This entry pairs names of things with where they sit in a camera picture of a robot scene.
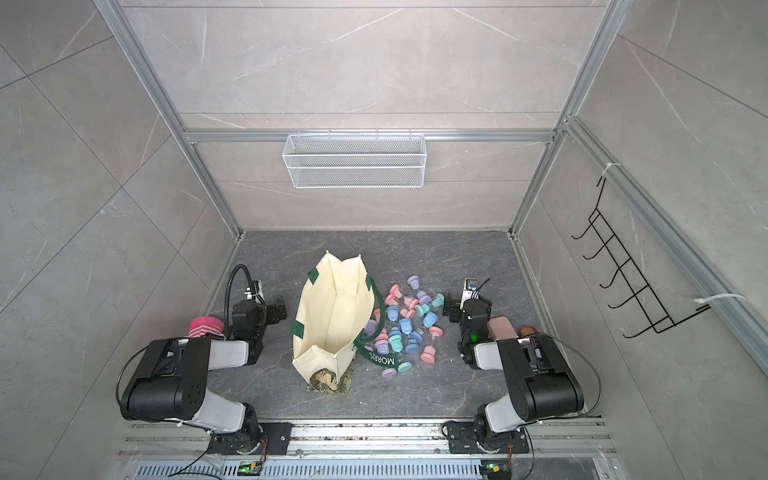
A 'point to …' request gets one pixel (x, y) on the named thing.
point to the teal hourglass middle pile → (396, 342)
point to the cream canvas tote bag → (339, 314)
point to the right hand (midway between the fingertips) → (468, 294)
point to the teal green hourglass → (438, 301)
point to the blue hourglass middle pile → (406, 325)
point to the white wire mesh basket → (354, 161)
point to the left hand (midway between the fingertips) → (268, 295)
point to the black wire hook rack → (658, 318)
